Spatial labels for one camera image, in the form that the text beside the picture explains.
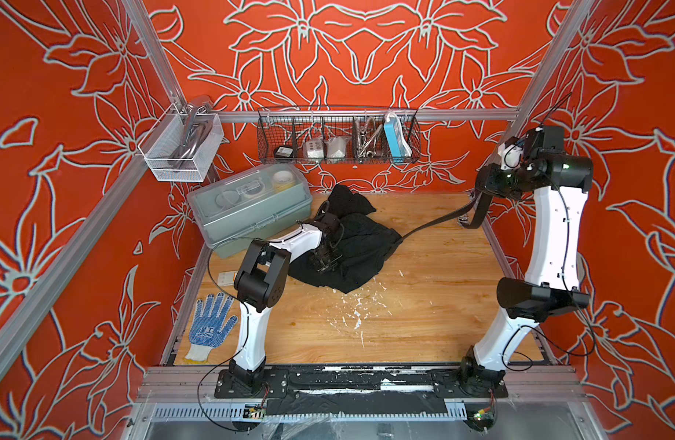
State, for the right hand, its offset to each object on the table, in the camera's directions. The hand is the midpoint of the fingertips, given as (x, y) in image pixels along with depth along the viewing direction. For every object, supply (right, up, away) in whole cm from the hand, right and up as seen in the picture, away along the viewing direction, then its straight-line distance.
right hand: (476, 179), depth 71 cm
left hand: (-37, -29, +26) cm, 54 cm away
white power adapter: (-45, +13, +21) cm, 51 cm away
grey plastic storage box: (-62, -5, +20) cm, 66 cm away
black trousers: (-27, -19, +18) cm, 38 cm away
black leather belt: (+11, -4, +16) cm, 20 cm away
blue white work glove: (-78, -45, +12) cm, 91 cm away
